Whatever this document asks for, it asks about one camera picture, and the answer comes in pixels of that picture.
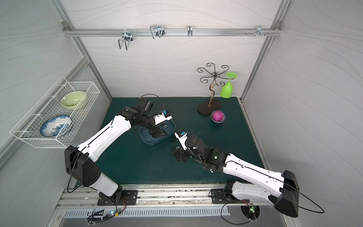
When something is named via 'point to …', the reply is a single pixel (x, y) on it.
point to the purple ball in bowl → (218, 116)
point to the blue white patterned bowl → (56, 126)
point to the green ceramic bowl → (73, 100)
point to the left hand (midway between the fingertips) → (163, 127)
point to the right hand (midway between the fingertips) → (178, 144)
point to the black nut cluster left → (172, 139)
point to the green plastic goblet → (227, 88)
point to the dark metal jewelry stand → (212, 106)
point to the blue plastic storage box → (168, 125)
